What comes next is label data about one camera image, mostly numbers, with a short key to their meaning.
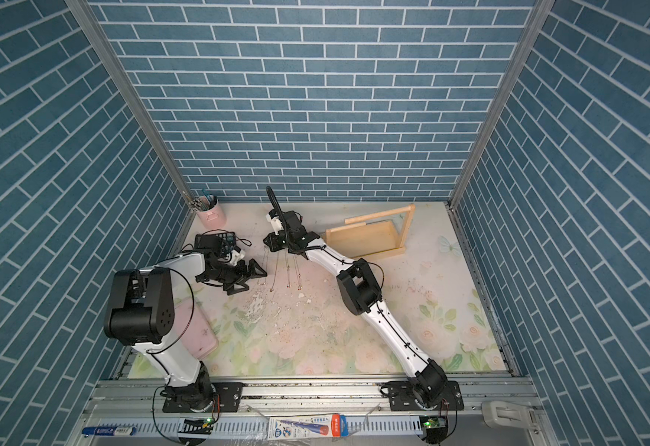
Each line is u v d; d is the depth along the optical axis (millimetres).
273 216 961
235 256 892
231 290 882
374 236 1087
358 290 698
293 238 875
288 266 1017
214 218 1066
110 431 680
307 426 692
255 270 866
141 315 486
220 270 806
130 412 760
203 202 1079
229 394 744
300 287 961
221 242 848
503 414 694
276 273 988
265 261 1023
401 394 738
